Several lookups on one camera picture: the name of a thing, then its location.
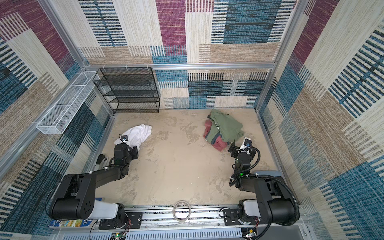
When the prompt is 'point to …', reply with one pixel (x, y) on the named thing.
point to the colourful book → (70, 223)
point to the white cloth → (137, 136)
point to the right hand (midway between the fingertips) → (242, 143)
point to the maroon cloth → (219, 144)
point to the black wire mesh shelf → (129, 90)
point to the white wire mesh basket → (63, 110)
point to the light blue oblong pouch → (269, 172)
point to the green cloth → (229, 127)
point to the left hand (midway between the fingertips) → (130, 144)
